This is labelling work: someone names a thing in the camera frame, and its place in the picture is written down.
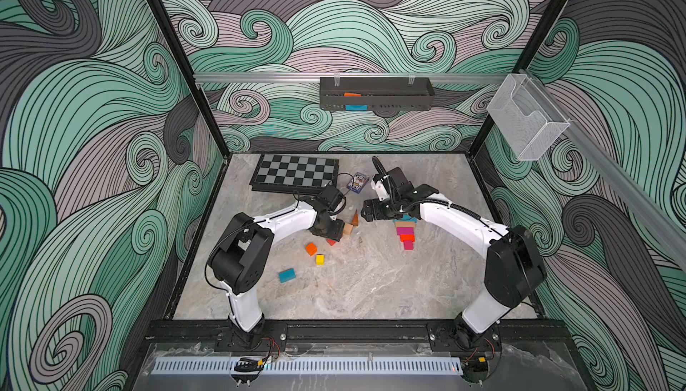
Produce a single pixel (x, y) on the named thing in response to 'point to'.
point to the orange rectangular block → (407, 237)
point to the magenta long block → (405, 230)
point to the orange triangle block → (355, 219)
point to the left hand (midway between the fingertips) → (335, 230)
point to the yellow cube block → (320, 260)
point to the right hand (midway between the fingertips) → (375, 211)
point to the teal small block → (287, 275)
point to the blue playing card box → (357, 182)
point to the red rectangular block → (330, 242)
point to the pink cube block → (408, 245)
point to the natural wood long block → (405, 224)
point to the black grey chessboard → (293, 173)
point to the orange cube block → (311, 248)
